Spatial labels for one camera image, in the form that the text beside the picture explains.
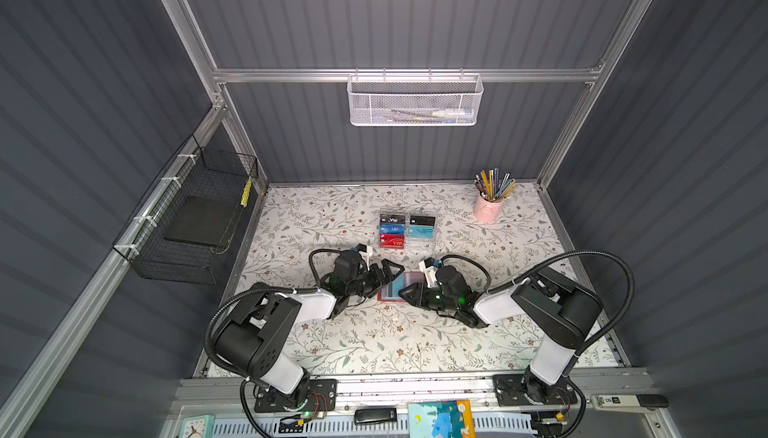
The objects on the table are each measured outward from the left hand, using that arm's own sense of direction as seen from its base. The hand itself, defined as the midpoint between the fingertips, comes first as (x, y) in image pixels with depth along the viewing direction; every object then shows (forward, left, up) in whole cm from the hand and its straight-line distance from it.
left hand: (398, 274), depth 87 cm
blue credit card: (+16, -9, -1) cm, 19 cm away
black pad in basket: (+6, +48, +21) cm, 53 cm away
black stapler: (-34, +8, -4) cm, 35 cm away
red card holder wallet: (-3, +2, -6) cm, 7 cm away
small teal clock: (-33, +48, -6) cm, 59 cm away
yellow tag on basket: (+18, +42, +19) cm, 49 cm away
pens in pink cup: (+30, -37, +4) cm, 47 cm away
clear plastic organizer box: (+19, 0, -2) cm, 19 cm away
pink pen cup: (+24, -34, -2) cm, 42 cm away
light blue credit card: (-1, 0, -5) cm, 5 cm away
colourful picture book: (-35, -9, -6) cm, 37 cm away
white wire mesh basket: (+61, -10, +21) cm, 66 cm away
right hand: (-5, -2, -5) cm, 7 cm away
